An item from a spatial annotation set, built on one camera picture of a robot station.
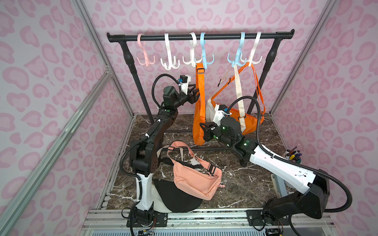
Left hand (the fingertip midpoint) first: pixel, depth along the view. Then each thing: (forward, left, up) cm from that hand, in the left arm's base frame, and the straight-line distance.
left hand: (202, 86), depth 79 cm
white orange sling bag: (-15, -25, -12) cm, 31 cm away
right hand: (-20, +1, -8) cm, 22 cm away
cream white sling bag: (-49, +24, -38) cm, 67 cm away
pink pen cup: (-30, -52, -26) cm, 65 cm away
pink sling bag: (-39, +4, -34) cm, 52 cm away
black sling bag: (-43, +19, -35) cm, 58 cm away
